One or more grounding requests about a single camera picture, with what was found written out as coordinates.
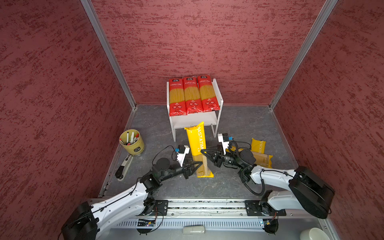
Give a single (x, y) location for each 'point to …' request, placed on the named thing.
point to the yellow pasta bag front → (197, 141)
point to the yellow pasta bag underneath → (258, 146)
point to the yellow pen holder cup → (131, 141)
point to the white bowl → (314, 233)
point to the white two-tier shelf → (210, 118)
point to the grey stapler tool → (120, 173)
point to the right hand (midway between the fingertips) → (200, 154)
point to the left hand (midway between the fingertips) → (200, 164)
